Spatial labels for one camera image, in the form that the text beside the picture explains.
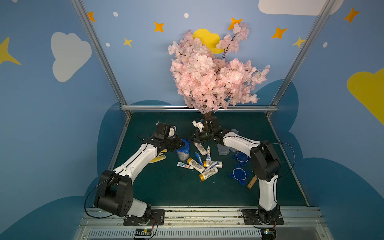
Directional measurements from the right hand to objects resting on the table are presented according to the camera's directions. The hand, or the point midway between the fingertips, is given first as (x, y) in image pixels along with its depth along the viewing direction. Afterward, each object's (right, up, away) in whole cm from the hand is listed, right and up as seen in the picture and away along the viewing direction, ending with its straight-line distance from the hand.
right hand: (188, 138), depth 88 cm
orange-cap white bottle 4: (+10, -22, -1) cm, 24 cm away
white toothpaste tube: (-6, -17, +5) cm, 19 cm away
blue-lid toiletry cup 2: (+22, -8, +6) cm, 24 cm away
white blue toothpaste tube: (+13, -13, +8) cm, 20 cm away
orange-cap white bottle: (+9, -9, +11) cm, 16 cm away
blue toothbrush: (+7, -14, +8) cm, 17 cm away
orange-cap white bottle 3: (+12, -17, +4) cm, 21 cm away
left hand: (-2, -2, -3) cm, 3 cm away
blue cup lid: (+31, -22, +1) cm, 38 cm away
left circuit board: (-22, -46, -15) cm, 53 cm away
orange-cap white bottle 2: (+4, -17, +3) cm, 18 cm away
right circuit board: (+40, -47, -14) cm, 64 cm away
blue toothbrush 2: (+15, -17, +3) cm, 23 cm away
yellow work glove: (-19, -13, +8) cm, 24 cm away
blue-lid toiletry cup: (-3, -9, -4) cm, 10 cm away
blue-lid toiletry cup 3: (+20, -3, -20) cm, 29 cm away
